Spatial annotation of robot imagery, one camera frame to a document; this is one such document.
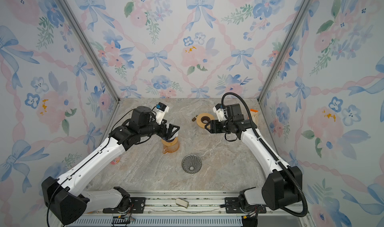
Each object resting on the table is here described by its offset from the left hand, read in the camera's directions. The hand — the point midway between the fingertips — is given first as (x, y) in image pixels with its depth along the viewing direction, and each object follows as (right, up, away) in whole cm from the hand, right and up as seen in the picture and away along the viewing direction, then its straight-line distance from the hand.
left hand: (173, 123), depth 73 cm
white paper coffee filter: (+2, -6, -5) cm, 8 cm away
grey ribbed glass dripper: (+9, -23, +10) cm, 27 cm away
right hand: (+19, -2, +8) cm, 20 cm away
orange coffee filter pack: (+49, +3, +23) cm, 54 cm away
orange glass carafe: (-3, -15, +14) cm, 20 cm away
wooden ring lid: (+16, +1, +21) cm, 27 cm away
